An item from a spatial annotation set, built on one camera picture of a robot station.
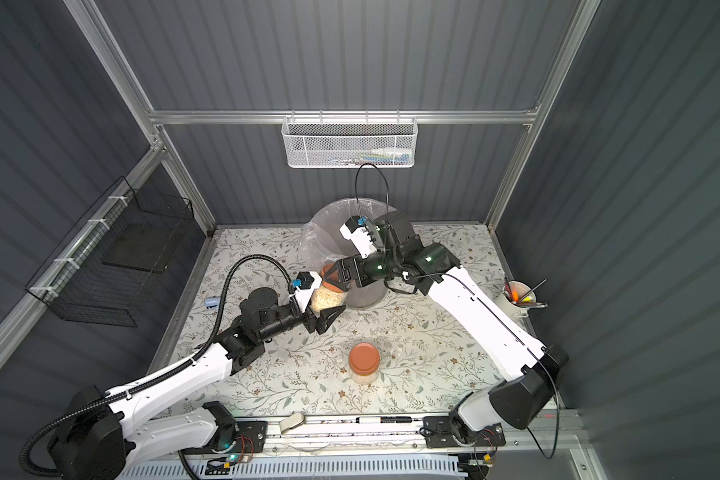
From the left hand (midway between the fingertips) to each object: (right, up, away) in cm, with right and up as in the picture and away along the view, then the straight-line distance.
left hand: (337, 299), depth 72 cm
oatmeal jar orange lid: (+7, -17, +5) cm, 19 cm away
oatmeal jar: (-2, +2, -4) cm, 5 cm away
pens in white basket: (+13, +42, +20) cm, 48 cm away
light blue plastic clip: (-43, -5, +24) cm, 50 cm away
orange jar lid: (0, +6, -10) cm, 12 cm away
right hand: (+2, +7, -5) cm, 9 cm away
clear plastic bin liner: (-5, +15, +10) cm, 19 cm away
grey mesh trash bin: (+8, -2, +21) cm, 22 cm away
